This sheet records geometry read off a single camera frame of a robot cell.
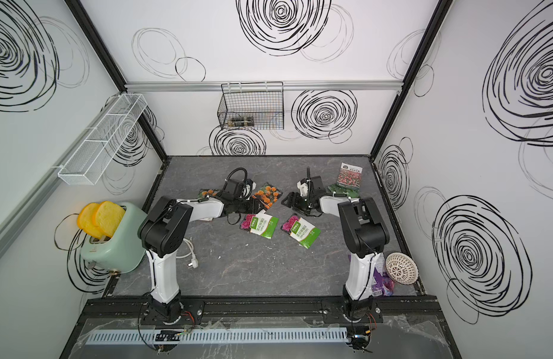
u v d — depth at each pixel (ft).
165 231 1.75
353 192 3.45
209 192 3.45
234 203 2.62
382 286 2.48
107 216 2.47
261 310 2.47
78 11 2.34
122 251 2.37
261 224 3.09
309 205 2.53
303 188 3.06
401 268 2.70
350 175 3.68
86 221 2.40
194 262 2.71
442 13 2.36
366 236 1.69
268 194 3.44
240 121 2.91
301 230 3.07
